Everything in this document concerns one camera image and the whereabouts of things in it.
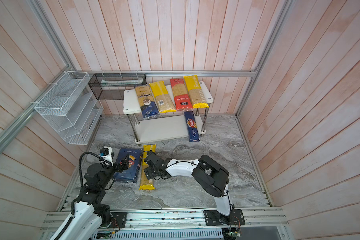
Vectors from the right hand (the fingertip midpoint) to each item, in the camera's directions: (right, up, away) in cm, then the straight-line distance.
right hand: (152, 170), depth 90 cm
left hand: (-15, +11, -11) cm, 21 cm away
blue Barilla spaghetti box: (+26, +25, +8) cm, 37 cm away
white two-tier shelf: (+9, +28, +13) cm, 32 cm away
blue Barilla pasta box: (-10, 0, -9) cm, 14 cm away
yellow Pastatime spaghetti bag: (-3, -6, -6) cm, 9 cm away
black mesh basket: (-34, +55, +13) cm, 66 cm away
